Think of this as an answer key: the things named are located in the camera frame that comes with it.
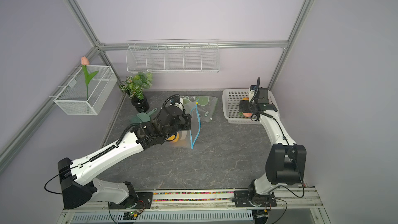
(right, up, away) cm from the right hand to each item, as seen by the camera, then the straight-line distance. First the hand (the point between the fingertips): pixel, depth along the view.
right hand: (247, 103), depth 89 cm
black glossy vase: (-67, -1, +15) cm, 69 cm away
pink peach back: (+4, -7, +13) cm, 15 cm away
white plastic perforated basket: (-5, +4, +23) cm, 24 cm away
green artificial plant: (-65, +10, -2) cm, 66 cm away
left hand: (-31, -7, -18) cm, 36 cm away
